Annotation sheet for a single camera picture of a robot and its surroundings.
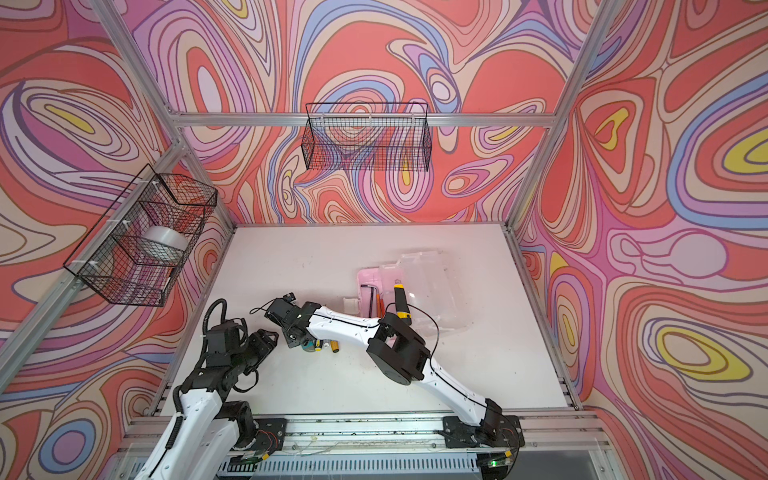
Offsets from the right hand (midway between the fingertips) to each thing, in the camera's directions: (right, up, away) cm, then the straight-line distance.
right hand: (305, 338), depth 91 cm
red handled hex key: (+24, +9, +5) cm, 26 cm away
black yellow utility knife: (+30, +11, -5) cm, 32 cm away
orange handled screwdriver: (+10, -1, -4) cm, 11 cm away
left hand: (-6, +2, -7) cm, 9 cm away
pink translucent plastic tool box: (+40, +16, +4) cm, 43 cm away
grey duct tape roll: (-30, +31, -18) cm, 47 cm away
